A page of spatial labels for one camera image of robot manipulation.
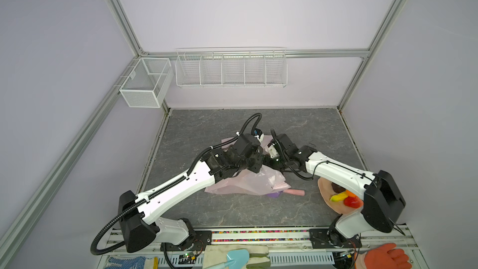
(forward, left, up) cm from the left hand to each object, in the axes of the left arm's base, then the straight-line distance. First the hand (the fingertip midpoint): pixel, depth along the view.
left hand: (260, 158), depth 72 cm
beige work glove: (-28, +19, -22) cm, 41 cm away
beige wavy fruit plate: (-8, -31, -21) cm, 38 cm away
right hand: (0, +1, -11) cm, 11 cm away
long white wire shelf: (+53, +8, +6) cm, 54 cm away
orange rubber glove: (-33, -45, -21) cm, 60 cm away
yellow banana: (-11, -34, -18) cm, 40 cm away
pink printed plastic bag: (-7, +6, -5) cm, 11 cm away
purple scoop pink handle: (-7, -16, -21) cm, 28 cm away
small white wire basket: (+52, +56, 0) cm, 77 cm away
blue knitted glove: (-28, +49, -22) cm, 61 cm away
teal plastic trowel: (-30, +11, -21) cm, 38 cm away
